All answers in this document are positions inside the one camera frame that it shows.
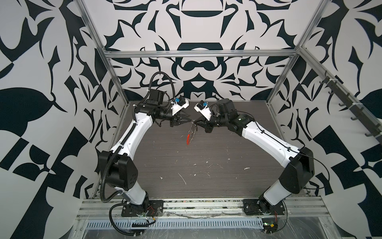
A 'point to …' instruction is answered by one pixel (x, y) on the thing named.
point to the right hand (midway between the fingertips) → (196, 120)
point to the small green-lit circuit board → (269, 224)
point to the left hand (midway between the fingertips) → (189, 114)
